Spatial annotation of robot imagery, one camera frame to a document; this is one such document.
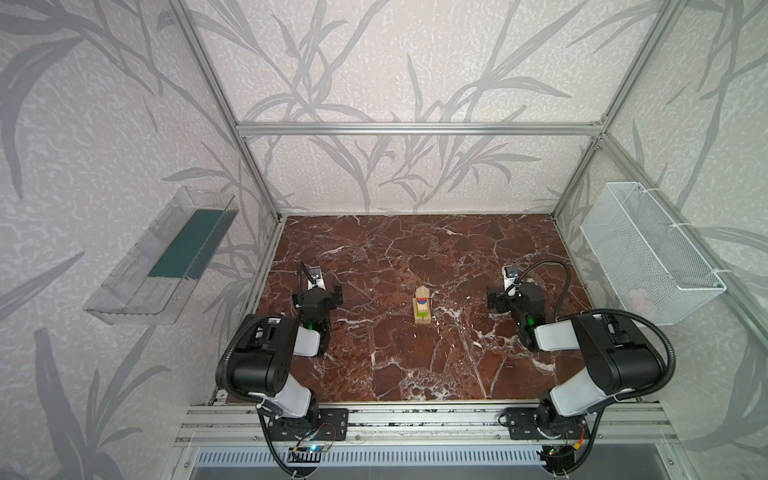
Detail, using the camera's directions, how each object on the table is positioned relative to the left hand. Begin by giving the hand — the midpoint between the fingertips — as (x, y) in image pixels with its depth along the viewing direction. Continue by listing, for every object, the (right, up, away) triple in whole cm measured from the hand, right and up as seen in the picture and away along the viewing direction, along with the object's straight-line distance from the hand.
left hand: (322, 273), depth 93 cm
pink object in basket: (+86, -5, -18) cm, 88 cm away
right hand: (+59, -1, +3) cm, 59 cm away
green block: (+32, -12, -3) cm, 34 cm away
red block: (+32, -7, -5) cm, 33 cm away
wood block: (+31, -9, -7) cm, 33 cm away
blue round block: (+32, -8, -5) cm, 33 cm away
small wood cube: (+31, -5, -9) cm, 33 cm away
